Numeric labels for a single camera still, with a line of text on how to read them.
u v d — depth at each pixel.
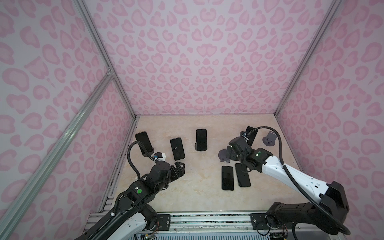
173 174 0.64
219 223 0.75
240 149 0.61
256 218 0.75
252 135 0.97
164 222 0.73
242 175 0.88
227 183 0.86
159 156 0.66
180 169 0.66
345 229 0.36
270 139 1.01
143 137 0.90
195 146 1.01
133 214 0.48
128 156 0.53
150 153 0.93
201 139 0.94
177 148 0.92
